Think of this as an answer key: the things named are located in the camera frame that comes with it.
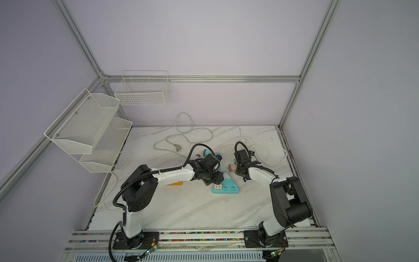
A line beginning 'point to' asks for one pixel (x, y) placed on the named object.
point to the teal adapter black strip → (206, 152)
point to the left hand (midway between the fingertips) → (218, 179)
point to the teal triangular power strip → (229, 186)
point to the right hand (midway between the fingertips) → (243, 170)
